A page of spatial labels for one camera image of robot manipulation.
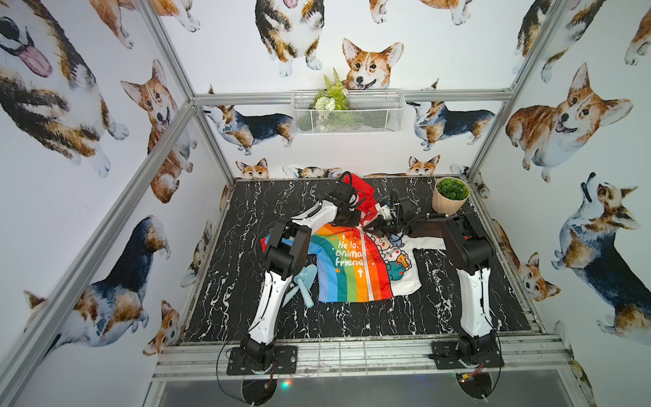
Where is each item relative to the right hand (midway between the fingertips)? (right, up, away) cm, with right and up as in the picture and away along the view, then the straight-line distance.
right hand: (361, 227), depth 100 cm
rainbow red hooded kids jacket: (-2, -12, -8) cm, 14 cm away
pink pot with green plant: (+35, +13, 0) cm, 37 cm away
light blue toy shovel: (-20, -17, -12) cm, 29 cm away
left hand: (+1, +4, +3) cm, 5 cm away
